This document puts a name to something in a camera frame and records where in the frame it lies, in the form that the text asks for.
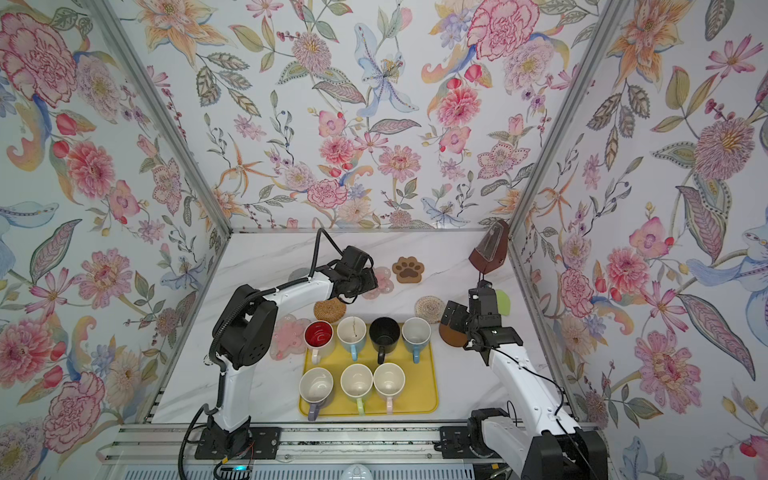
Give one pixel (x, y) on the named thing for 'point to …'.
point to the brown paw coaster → (408, 270)
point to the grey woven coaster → (298, 273)
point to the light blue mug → (351, 333)
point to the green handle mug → (356, 381)
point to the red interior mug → (317, 334)
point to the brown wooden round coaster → (452, 337)
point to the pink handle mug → (389, 380)
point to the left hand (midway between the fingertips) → (378, 284)
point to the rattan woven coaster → (331, 310)
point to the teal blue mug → (415, 334)
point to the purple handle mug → (315, 384)
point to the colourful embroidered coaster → (430, 308)
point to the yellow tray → (419, 395)
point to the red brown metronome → (491, 249)
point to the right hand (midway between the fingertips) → (460, 312)
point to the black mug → (384, 332)
